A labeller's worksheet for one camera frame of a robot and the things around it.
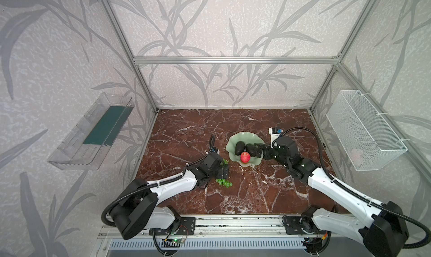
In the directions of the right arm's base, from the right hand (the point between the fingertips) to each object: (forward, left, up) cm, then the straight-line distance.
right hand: (262, 138), depth 81 cm
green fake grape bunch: (-15, +20, -17) cm, 30 cm away
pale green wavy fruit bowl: (+12, +5, -16) cm, 21 cm away
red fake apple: (-2, +8, -15) cm, 17 cm away
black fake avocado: (+4, +10, -16) cm, 20 cm away
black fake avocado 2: (+3, +3, -15) cm, 15 cm away
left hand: (-7, +19, -14) cm, 24 cm away
